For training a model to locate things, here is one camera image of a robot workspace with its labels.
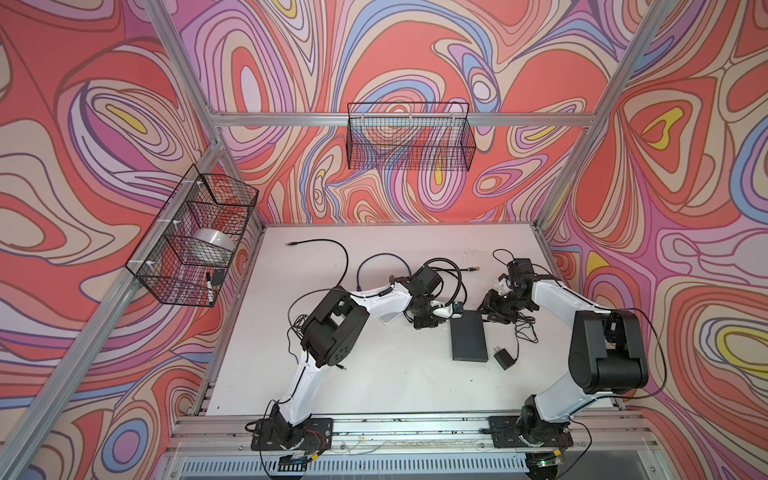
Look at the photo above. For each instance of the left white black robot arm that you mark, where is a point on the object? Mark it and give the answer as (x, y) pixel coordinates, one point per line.
(330, 331)

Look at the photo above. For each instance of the left black wire basket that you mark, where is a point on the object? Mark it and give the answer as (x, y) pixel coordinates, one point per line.
(173, 266)

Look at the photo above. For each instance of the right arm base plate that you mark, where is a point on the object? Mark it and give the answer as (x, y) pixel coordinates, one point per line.
(516, 432)

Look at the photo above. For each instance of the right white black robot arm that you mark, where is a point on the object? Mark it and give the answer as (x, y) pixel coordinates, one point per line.
(606, 356)

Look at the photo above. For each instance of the back black wire basket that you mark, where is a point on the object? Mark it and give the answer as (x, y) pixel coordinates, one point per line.
(411, 136)

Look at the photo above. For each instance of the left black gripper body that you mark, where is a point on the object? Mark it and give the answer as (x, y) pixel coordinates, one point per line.
(423, 316)

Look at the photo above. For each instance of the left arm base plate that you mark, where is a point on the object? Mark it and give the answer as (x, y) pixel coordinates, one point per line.
(312, 435)

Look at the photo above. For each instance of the white roll in basket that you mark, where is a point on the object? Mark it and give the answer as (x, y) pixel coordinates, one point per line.
(215, 238)

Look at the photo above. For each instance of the black wire basket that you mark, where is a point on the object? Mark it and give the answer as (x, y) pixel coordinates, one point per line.
(411, 136)
(173, 266)

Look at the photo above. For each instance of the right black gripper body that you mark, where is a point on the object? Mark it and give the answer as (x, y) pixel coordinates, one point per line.
(505, 307)

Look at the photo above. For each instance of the white small network switch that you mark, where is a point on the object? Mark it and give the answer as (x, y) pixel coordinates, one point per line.
(389, 316)

